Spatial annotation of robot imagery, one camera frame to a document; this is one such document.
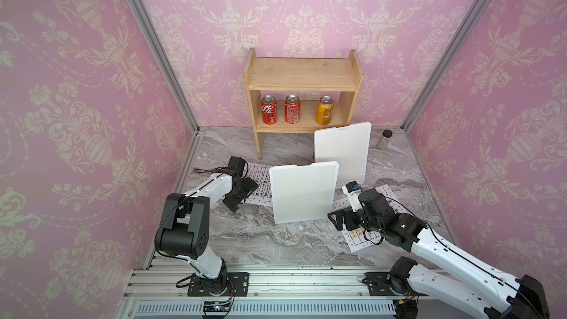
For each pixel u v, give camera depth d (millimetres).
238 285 743
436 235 510
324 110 860
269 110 866
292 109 872
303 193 761
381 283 732
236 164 774
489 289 421
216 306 714
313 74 807
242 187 812
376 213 585
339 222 688
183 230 466
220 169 711
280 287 745
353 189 699
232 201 844
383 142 1144
